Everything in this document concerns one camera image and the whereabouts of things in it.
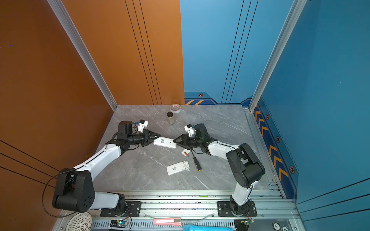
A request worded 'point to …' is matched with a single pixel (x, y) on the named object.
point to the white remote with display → (164, 141)
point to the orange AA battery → (186, 154)
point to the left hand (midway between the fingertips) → (160, 135)
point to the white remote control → (178, 167)
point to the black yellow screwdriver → (197, 164)
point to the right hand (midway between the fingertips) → (174, 143)
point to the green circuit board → (121, 223)
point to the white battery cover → (186, 150)
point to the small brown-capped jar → (170, 118)
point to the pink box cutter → (173, 221)
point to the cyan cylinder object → (197, 227)
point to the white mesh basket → (80, 221)
